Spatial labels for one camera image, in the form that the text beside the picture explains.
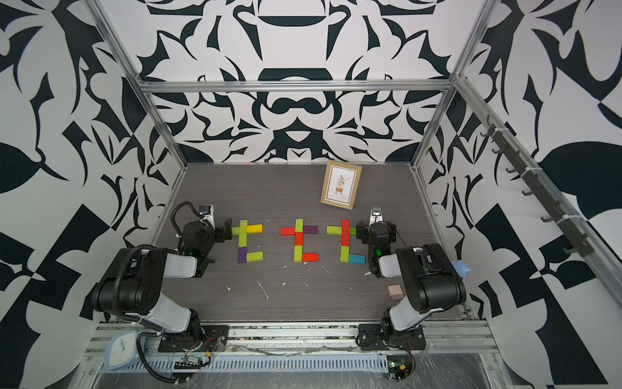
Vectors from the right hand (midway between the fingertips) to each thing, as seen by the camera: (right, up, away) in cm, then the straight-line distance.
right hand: (376, 218), depth 95 cm
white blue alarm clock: (-79, -35, -25) cm, 90 cm away
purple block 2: (-26, -5, +3) cm, 27 cm away
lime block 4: (-17, -5, +2) cm, 17 cm away
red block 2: (-11, -5, +2) cm, 13 cm away
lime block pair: (-51, -8, -1) cm, 52 cm away
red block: (-35, -5, +3) cm, 35 cm away
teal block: (-8, -14, -5) cm, 18 cm away
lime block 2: (-46, -13, -6) cm, 48 cm away
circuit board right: (0, -40, -24) cm, 47 cm away
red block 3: (-12, -8, +1) cm, 14 cm away
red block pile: (-30, -8, +1) cm, 31 cm away
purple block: (-51, -13, -3) cm, 53 cm away
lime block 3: (-30, -3, +4) cm, 31 cm away
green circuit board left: (-59, -37, -26) cm, 75 cm away
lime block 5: (-13, -13, -4) cm, 19 cm away
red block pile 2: (-25, -14, -3) cm, 29 cm away
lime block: (-52, -4, +2) cm, 52 cm away
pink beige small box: (+3, -23, -14) cm, 27 cm away
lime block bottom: (-30, -13, -4) cm, 33 cm away
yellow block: (-47, -4, +2) cm, 47 cm away
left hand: (-62, +1, -1) cm, 62 cm away
